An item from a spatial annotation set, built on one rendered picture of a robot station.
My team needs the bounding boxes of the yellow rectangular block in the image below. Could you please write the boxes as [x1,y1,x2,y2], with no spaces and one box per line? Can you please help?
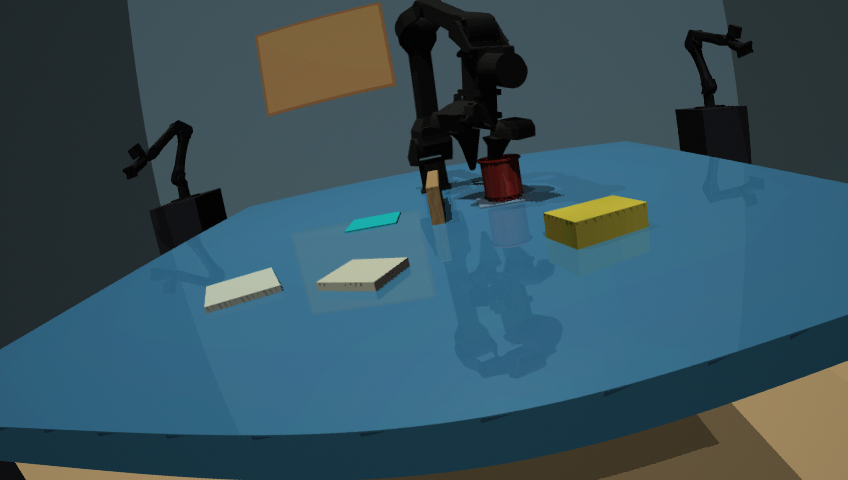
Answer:
[543,195,649,249]

